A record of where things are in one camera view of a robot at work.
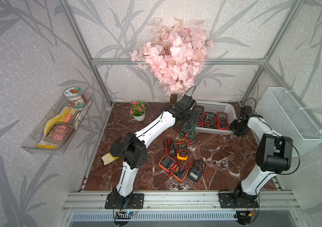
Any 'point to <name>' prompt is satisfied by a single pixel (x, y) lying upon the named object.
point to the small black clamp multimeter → (169, 147)
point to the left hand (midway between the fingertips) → (194, 117)
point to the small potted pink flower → (138, 110)
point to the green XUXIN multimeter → (210, 120)
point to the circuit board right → (243, 217)
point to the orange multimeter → (171, 165)
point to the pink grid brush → (57, 132)
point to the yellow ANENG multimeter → (182, 149)
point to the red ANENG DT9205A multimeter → (200, 109)
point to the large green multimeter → (188, 127)
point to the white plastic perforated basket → (215, 106)
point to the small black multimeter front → (196, 170)
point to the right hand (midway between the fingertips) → (231, 128)
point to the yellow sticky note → (108, 158)
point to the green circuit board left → (124, 215)
